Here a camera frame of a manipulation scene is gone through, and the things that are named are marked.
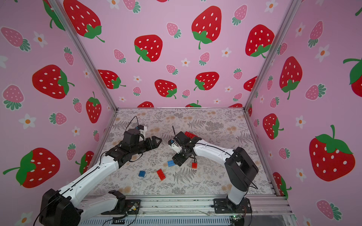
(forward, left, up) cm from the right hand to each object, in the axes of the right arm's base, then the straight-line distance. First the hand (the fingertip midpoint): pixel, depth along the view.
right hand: (181, 156), depth 87 cm
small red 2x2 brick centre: (-3, -9, -5) cm, 11 cm away
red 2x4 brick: (+21, -5, -6) cm, 22 cm away
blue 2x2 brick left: (-11, +23, -5) cm, 26 cm away
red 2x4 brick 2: (-11, +11, -5) cm, 16 cm away
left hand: (+3, +13, +12) cm, 18 cm away
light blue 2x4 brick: (-3, +6, -4) cm, 8 cm away
